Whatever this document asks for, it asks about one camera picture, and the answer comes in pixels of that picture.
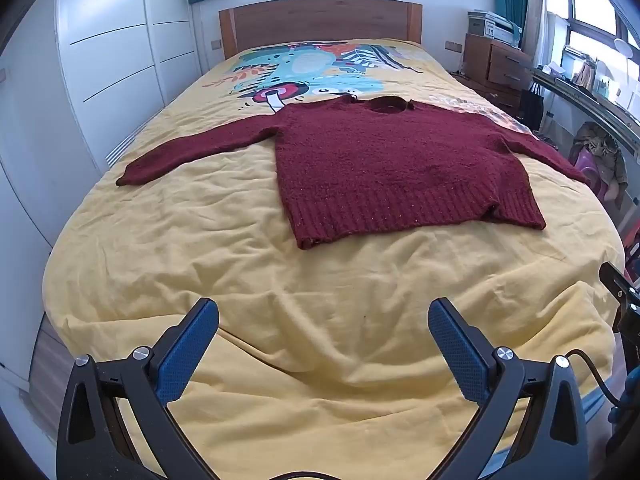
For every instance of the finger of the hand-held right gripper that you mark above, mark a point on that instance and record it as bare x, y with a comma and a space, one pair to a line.
617, 282

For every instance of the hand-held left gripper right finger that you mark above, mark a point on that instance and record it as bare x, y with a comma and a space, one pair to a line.
457, 355

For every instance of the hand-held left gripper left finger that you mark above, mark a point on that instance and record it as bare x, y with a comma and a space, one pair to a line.
187, 355

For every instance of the dark red knit sweater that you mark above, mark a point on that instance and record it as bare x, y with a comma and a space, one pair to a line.
390, 170

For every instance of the pink plastic chair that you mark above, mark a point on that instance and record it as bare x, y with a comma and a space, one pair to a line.
595, 175

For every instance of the beige jacket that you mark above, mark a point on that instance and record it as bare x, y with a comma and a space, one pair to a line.
600, 147

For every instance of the grey desk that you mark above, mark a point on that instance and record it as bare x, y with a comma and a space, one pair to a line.
590, 105

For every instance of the black bag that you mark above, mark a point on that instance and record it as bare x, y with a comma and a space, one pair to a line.
531, 107

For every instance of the round white lamp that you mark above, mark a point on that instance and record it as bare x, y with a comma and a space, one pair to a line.
622, 46

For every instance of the wooden chest of drawers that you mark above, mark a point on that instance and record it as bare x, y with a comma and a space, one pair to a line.
505, 67

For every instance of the window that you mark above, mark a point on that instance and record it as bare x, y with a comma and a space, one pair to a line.
595, 20

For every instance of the white printer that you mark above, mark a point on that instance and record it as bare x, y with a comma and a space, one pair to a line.
492, 30

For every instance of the white wardrobe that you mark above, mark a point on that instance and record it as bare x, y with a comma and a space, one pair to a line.
110, 60

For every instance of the wooden headboard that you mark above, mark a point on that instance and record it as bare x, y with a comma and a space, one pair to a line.
320, 22

